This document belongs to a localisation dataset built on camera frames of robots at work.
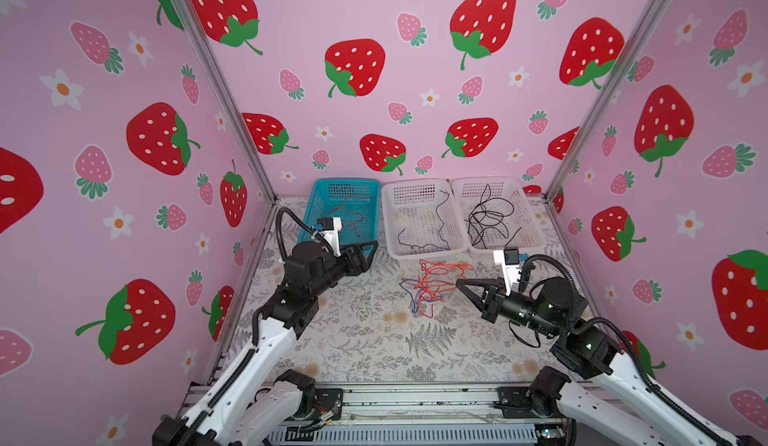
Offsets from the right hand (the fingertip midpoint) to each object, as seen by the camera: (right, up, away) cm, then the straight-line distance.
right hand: (456, 285), depth 62 cm
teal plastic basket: (-29, +22, +56) cm, 67 cm away
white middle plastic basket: (-3, +15, +51) cm, 54 cm away
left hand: (-19, +8, +10) cm, 23 cm away
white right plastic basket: (+33, +11, +42) cm, 55 cm away
